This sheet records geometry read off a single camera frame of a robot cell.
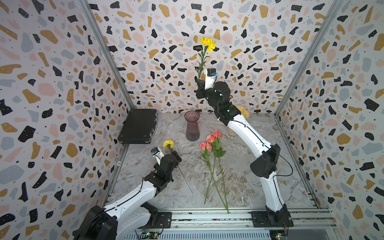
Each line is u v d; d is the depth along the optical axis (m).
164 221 0.73
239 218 0.76
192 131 1.07
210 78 0.64
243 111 0.96
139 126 1.13
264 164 0.60
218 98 0.59
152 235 0.70
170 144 1.00
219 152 0.97
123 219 0.44
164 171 0.63
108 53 0.86
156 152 0.73
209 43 0.60
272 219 0.65
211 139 1.00
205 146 0.97
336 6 0.71
